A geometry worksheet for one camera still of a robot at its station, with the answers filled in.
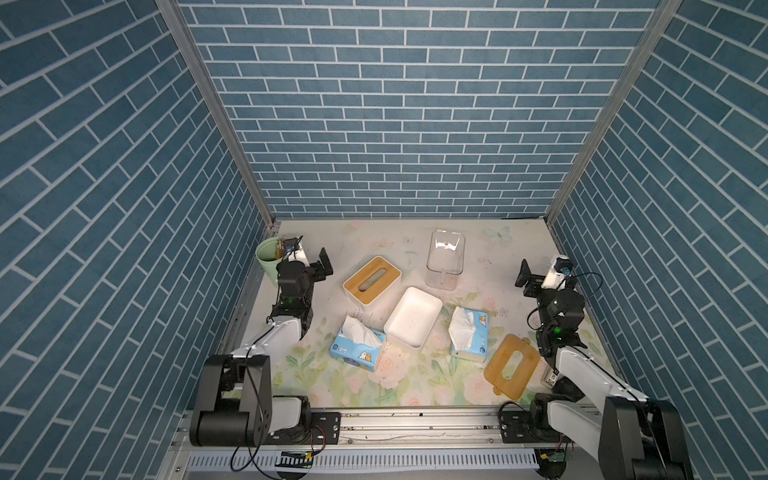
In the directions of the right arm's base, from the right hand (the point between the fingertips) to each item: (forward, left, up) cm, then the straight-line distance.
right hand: (544, 265), depth 82 cm
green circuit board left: (-47, +62, -23) cm, 81 cm away
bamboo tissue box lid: (+1, +50, -17) cm, 53 cm away
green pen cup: (+3, +83, -7) cm, 83 cm away
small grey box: (-25, -2, -17) cm, 30 cm away
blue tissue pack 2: (-16, +19, -14) cm, 29 cm away
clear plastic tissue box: (+16, +25, -21) cm, 36 cm away
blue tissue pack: (-21, +50, -14) cm, 56 cm away
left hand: (+1, +65, -1) cm, 65 cm away
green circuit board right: (-41, 0, -22) cm, 47 cm away
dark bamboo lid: (-27, +6, -21) cm, 34 cm away
